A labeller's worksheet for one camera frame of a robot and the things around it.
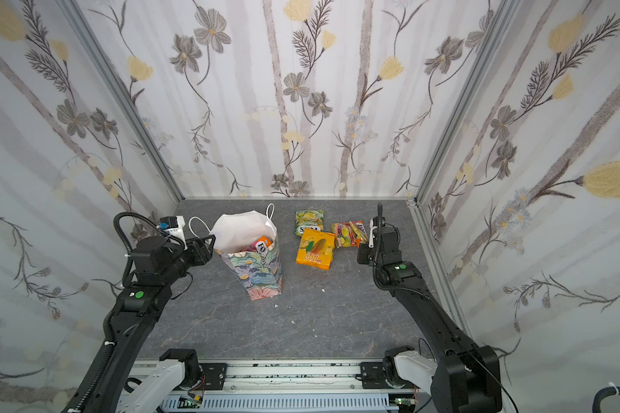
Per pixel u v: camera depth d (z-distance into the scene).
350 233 1.04
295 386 0.73
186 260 0.63
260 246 0.89
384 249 0.61
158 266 0.54
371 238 0.74
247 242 0.92
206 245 0.67
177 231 0.64
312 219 1.10
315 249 0.98
